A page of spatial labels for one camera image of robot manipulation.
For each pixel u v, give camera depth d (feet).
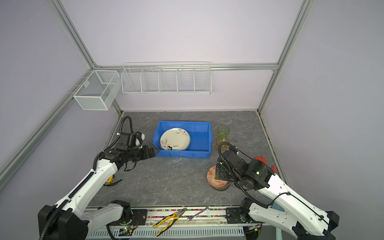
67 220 1.22
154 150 2.42
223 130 3.18
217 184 2.53
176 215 2.42
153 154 2.37
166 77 3.25
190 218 2.42
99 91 3.32
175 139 3.26
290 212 1.37
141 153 2.32
